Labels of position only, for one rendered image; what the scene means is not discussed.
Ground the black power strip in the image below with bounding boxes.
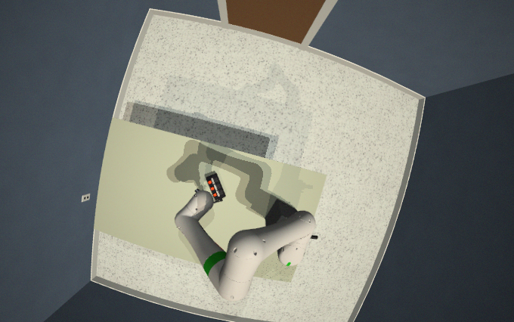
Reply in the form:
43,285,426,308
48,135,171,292
206,174,225,203

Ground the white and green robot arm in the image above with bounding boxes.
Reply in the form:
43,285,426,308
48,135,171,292
175,190,317,302

